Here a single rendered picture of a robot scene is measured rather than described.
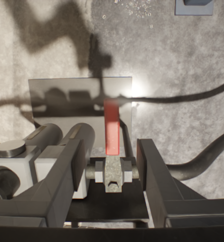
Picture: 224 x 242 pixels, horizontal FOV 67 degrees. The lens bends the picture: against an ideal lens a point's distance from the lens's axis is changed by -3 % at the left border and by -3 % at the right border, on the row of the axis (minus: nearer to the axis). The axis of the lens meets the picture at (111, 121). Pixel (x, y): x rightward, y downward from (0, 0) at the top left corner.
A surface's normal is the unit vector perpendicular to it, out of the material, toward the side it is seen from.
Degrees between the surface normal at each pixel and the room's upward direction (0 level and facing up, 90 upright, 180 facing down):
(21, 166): 0
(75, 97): 0
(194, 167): 49
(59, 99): 0
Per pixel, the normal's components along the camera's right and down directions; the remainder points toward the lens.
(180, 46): -0.02, 0.29
